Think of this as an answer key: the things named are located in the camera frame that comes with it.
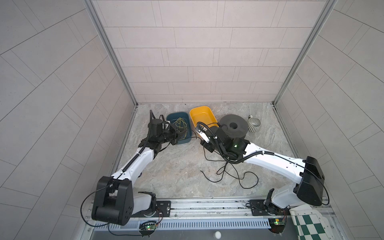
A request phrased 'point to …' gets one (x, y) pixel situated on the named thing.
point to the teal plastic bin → (172, 116)
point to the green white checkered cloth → (309, 224)
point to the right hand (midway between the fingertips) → (204, 136)
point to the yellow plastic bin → (203, 114)
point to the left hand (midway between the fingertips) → (190, 127)
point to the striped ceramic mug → (254, 124)
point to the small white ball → (218, 235)
